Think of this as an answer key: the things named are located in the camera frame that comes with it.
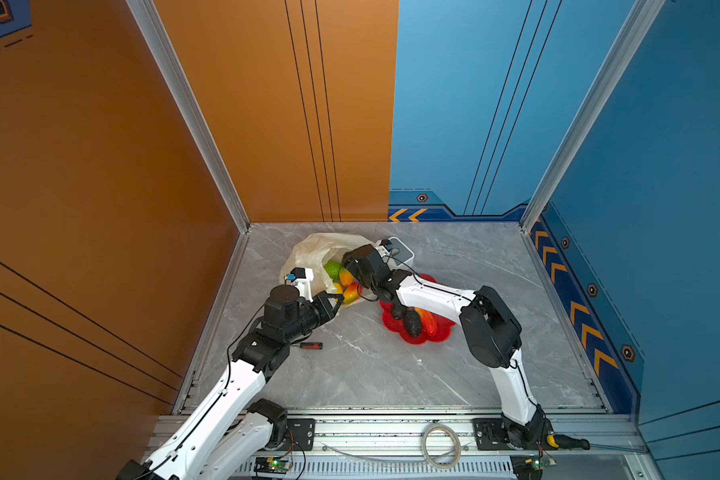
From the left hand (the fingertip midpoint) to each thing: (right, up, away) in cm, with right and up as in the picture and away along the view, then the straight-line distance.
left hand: (346, 294), depth 74 cm
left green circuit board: (-17, -40, -3) cm, 44 cm away
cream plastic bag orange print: (-9, +11, +7) cm, 16 cm away
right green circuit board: (+44, -40, -4) cm, 60 cm away
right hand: (-2, +8, +18) cm, 20 cm away
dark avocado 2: (+19, -10, +15) cm, 26 cm away
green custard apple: (-6, +5, +26) cm, 27 cm away
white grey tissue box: (+17, +9, +30) cm, 35 cm away
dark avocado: (+15, -7, +16) cm, 23 cm away
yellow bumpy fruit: (-4, -2, +22) cm, 23 cm away
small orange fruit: (-2, +2, +22) cm, 22 cm away
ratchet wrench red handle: (-11, -17, +13) cm, 24 cm away
